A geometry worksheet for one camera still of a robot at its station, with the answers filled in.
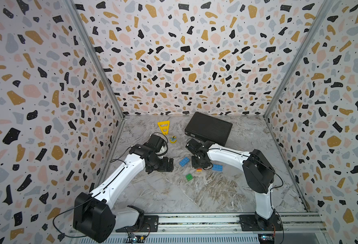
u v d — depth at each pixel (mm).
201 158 675
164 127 1132
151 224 734
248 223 734
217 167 925
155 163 650
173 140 1061
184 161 948
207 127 1103
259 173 503
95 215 385
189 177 893
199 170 922
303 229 743
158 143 645
